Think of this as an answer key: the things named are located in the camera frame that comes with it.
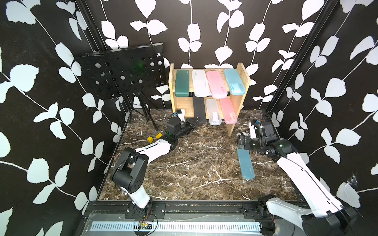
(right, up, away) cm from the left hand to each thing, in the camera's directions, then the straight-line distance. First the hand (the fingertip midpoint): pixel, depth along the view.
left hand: (201, 117), depth 82 cm
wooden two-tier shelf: (-9, +10, +13) cm, 19 cm away
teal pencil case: (+29, -32, +6) cm, 44 cm away
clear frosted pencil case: (+8, +3, +6) cm, 10 cm away
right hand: (+22, -11, -5) cm, 25 cm away
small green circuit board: (-29, -54, -12) cm, 62 cm away
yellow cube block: (-34, -14, +17) cm, 41 cm away
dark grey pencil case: (-1, +5, +5) cm, 7 cm away
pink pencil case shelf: (+18, 0, +4) cm, 18 cm away
